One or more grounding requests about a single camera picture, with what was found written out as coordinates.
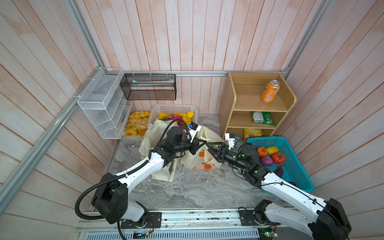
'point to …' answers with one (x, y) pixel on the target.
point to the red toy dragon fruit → (173, 117)
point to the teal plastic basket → (293, 171)
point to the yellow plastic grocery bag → (205, 158)
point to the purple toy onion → (266, 161)
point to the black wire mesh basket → (149, 86)
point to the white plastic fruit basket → (156, 109)
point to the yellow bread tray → (137, 123)
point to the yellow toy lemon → (190, 114)
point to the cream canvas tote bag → (154, 132)
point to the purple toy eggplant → (279, 171)
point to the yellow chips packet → (255, 131)
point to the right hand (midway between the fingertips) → (206, 147)
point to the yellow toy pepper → (272, 149)
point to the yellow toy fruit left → (163, 114)
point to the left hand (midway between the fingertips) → (205, 145)
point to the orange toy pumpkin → (262, 152)
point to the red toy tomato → (278, 158)
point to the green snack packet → (264, 117)
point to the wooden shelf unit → (254, 104)
